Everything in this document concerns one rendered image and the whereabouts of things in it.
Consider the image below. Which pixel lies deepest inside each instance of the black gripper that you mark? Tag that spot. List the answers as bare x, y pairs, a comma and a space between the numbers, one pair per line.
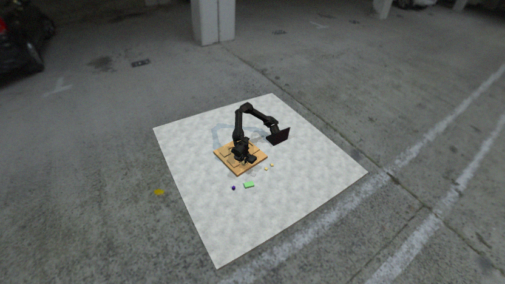
248, 158

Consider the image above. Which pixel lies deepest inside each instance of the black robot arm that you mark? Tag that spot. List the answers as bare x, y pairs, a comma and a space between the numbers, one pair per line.
238, 133

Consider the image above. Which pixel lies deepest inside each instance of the tan board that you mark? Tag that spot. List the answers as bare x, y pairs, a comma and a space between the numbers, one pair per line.
227, 158

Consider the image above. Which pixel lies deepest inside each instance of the light green rectangular block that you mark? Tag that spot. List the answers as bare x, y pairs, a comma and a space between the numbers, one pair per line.
248, 184

